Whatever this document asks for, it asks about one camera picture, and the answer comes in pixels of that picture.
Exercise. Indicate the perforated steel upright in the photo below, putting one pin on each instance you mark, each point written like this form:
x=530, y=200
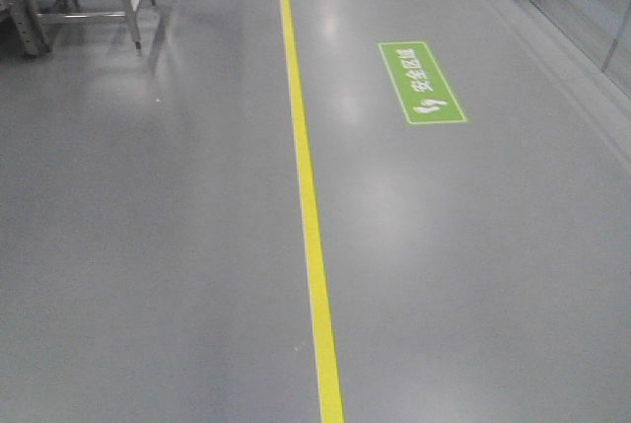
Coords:
x=22, y=14

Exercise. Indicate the steel table frame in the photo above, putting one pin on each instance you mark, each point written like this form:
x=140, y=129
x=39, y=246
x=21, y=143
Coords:
x=129, y=4

